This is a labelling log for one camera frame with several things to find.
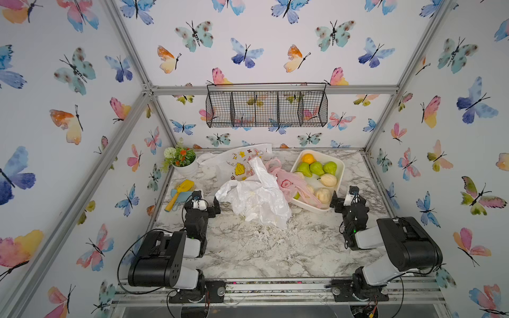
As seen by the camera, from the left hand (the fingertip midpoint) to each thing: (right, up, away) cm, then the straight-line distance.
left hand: (207, 194), depth 89 cm
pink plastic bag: (+38, +4, +2) cm, 39 cm away
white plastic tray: (+58, +18, +21) cm, 64 cm away
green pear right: (+61, +12, +17) cm, 64 cm away
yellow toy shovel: (-15, +3, +14) cm, 21 cm away
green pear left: (+47, +12, +17) cm, 52 cm away
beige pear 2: (+53, -1, +4) cm, 53 cm away
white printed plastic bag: (+9, +14, +18) cm, 25 cm away
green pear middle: (+53, +12, +15) cm, 56 cm away
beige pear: (+58, +6, +10) cm, 59 cm away
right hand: (+64, +1, +1) cm, 64 cm away
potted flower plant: (-14, +16, +8) cm, 23 cm away
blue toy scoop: (-15, -3, +9) cm, 17 cm away
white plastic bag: (+22, -1, -5) cm, 23 cm away
